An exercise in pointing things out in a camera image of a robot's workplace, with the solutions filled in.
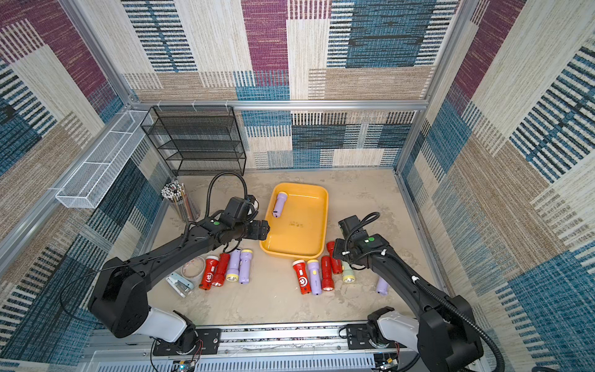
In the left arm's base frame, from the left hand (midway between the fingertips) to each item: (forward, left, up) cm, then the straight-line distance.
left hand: (261, 227), depth 87 cm
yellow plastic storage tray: (+15, -13, -14) cm, 24 cm away
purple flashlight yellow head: (-11, +6, -9) cm, 16 cm away
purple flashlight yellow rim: (-14, +10, -8) cm, 19 cm away
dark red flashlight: (-11, -28, -9) cm, 31 cm away
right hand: (-10, -30, -5) cm, 32 cm away
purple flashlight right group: (-17, -19, -9) cm, 27 cm away
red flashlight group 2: (-18, -24, -10) cm, 31 cm away
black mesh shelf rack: (+44, +33, +6) cm, 56 cm away
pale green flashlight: (-15, -31, -8) cm, 36 cm away
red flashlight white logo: (-15, -15, -9) cm, 23 cm away
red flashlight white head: (-12, +19, -9) cm, 25 cm away
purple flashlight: (+20, -6, -7) cm, 22 cm away
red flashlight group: (-12, +15, -10) cm, 21 cm away
